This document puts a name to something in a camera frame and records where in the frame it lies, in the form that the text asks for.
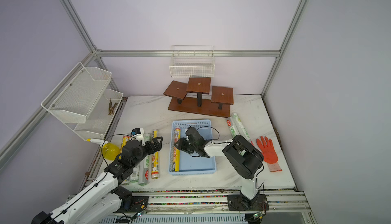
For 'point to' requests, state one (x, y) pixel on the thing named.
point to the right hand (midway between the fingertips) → (177, 147)
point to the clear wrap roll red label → (232, 127)
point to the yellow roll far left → (125, 139)
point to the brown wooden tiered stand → (195, 97)
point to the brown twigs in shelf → (111, 108)
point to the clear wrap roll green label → (242, 131)
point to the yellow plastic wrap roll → (176, 153)
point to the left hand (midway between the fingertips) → (156, 141)
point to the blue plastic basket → (189, 165)
